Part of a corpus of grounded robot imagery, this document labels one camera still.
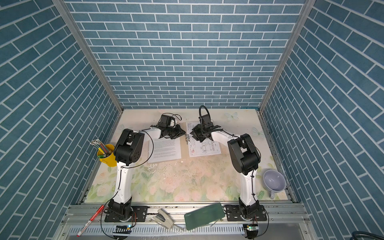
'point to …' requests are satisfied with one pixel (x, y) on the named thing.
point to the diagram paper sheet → (197, 148)
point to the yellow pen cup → (110, 159)
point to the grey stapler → (164, 218)
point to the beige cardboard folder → (184, 149)
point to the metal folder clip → (187, 139)
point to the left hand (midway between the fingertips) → (186, 131)
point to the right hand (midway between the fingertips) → (188, 131)
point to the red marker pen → (88, 222)
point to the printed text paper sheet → (161, 149)
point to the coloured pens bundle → (102, 147)
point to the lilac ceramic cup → (273, 182)
